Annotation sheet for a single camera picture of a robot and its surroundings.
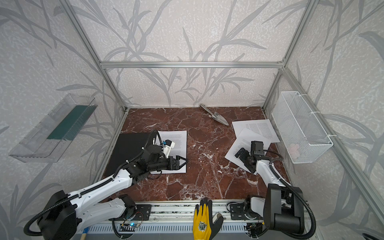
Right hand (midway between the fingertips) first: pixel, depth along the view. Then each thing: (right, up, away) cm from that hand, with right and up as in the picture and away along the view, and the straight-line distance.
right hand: (242, 153), depth 91 cm
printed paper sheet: (-40, +8, +11) cm, 42 cm away
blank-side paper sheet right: (+4, +6, +11) cm, 13 cm away
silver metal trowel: (-13, +24, +24) cm, 36 cm away
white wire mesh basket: (+16, +13, -30) cm, 37 cm away
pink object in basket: (+21, +6, -19) cm, 29 cm away
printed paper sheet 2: (+19, +15, +18) cm, 31 cm away
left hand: (-33, +1, -14) cm, 36 cm away
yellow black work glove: (-23, -29, -23) cm, 44 cm away
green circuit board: (-61, -32, -19) cm, 71 cm away
